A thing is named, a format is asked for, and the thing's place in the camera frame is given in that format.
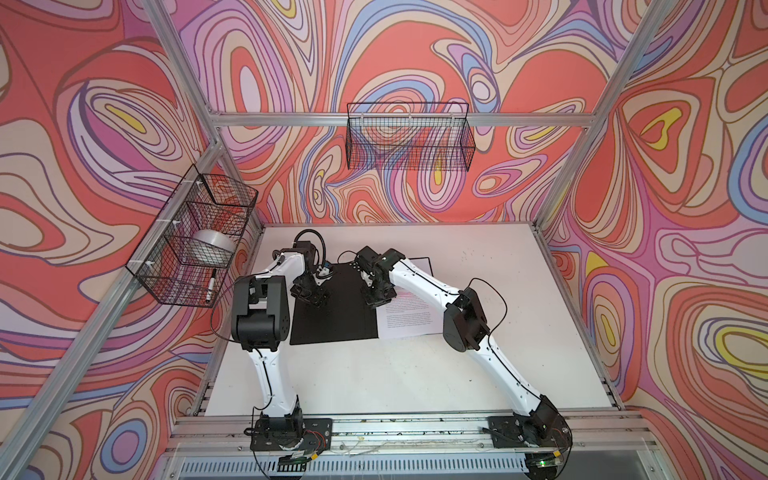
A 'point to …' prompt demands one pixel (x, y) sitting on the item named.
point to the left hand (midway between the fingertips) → (316, 299)
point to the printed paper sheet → (409, 313)
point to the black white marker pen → (211, 286)
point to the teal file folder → (346, 316)
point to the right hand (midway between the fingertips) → (377, 309)
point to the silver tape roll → (209, 248)
